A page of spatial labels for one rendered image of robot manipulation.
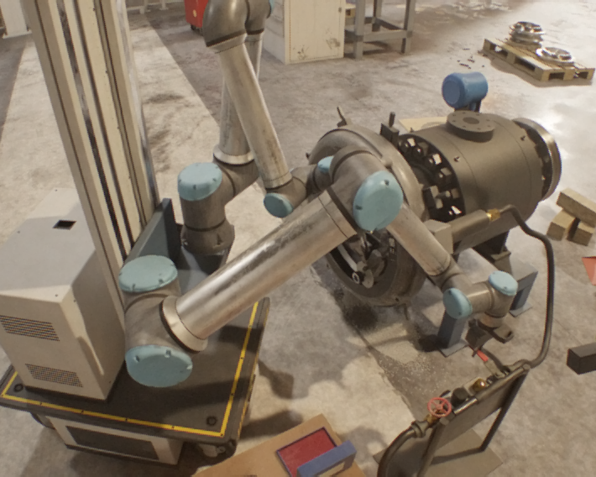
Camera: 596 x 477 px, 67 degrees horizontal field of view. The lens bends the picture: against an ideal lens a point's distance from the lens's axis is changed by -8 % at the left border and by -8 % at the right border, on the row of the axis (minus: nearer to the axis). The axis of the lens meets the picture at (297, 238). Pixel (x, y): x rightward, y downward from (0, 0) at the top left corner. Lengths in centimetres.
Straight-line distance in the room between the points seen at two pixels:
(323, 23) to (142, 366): 496
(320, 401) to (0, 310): 127
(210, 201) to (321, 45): 432
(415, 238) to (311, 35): 451
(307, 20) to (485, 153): 381
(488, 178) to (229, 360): 124
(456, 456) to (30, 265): 167
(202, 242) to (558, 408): 165
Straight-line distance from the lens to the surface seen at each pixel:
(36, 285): 153
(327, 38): 577
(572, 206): 335
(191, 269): 165
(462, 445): 209
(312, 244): 101
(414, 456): 202
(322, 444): 147
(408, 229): 130
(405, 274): 177
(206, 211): 161
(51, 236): 171
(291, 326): 236
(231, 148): 165
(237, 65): 135
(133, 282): 123
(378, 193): 98
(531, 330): 259
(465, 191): 196
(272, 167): 141
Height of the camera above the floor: 177
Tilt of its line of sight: 39 degrees down
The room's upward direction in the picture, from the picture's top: straight up
